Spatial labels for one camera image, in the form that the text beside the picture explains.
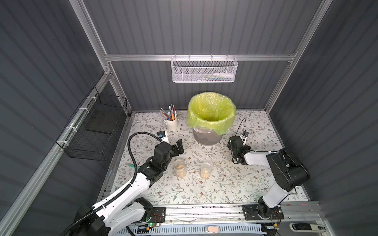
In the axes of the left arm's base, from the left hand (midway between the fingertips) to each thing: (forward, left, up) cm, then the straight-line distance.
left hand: (176, 142), depth 78 cm
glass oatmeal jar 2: (-11, -16, -13) cm, 23 cm away
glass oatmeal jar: (-8, -2, -15) cm, 17 cm away
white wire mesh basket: (+73, -19, +1) cm, 75 cm away
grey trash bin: (+12, -18, -11) cm, 24 cm away
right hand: (+10, -40, -16) cm, 44 cm away
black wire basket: (+1, +42, +7) cm, 43 cm away
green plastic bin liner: (+27, -21, -2) cm, 34 cm away
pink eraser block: (-37, -18, -17) cm, 44 cm away
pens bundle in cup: (+30, +6, -10) cm, 32 cm away
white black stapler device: (-37, -61, -15) cm, 72 cm away
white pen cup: (+24, +6, -14) cm, 28 cm away
